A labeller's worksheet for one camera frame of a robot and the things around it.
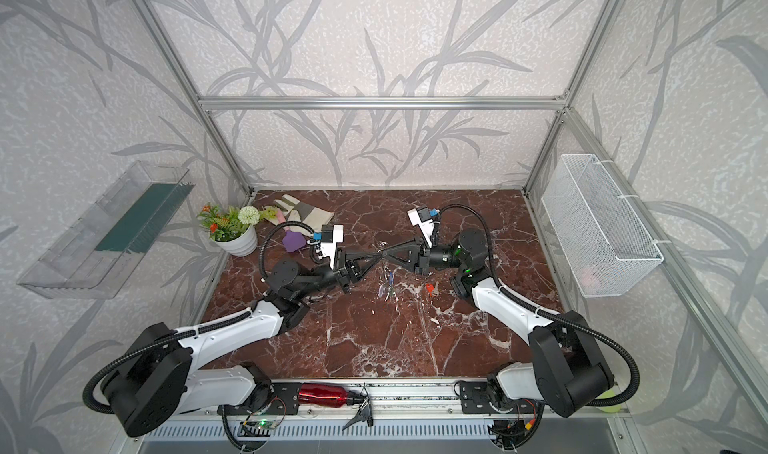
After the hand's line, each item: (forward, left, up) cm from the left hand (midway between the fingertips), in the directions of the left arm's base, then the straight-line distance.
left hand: (382, 255), depth 65 cm
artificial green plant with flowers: (+20, +48, -16) cm, 54 cm away
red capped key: (+7, -13, -31) cm, 34 cm away
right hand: (+2, -1, -1) cm, 3 cm away
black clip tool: (-27, +4, -28) cm, 39 cm away
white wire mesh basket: (+1, -47, +4) cm, 47 cm away
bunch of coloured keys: (-5, -1, -6) cm, 8 cm away
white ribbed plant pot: (+18, +48, -25) cm, 57 cm away
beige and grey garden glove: (+37, +36, -30) cm, 60 cm away
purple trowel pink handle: (+24, +35, -31) cm, 53 cm away
